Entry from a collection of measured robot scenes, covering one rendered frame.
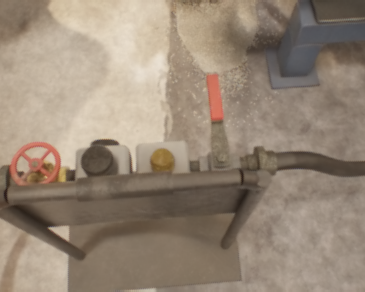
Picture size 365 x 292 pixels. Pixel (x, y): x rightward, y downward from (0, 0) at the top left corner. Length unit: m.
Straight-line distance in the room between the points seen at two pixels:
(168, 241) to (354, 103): 0.66
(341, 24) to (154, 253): 0.72
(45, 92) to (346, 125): 0.86
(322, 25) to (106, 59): 0.62
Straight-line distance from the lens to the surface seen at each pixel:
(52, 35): 1.40
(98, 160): 0.62
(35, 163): 0.64
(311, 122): 1.25
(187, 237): 1.09
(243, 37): 1.35
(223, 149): 0.66
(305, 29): 1.10
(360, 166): 0.84
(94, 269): 1.10
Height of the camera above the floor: 1.08
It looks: 68 degrees down
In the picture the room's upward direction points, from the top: straight up
